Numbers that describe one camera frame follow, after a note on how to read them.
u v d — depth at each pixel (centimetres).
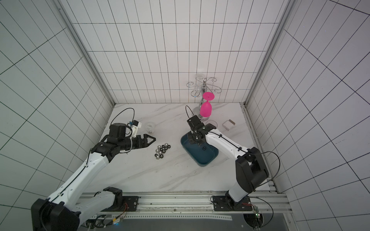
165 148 95
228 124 104
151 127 99
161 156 90
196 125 67
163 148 94
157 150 92
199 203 75
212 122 97
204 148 92
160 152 92
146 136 68
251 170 43
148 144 69
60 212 37
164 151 92
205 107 91
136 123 72
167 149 94
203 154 90
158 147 94
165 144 95
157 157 90
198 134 61
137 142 67
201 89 93
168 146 95
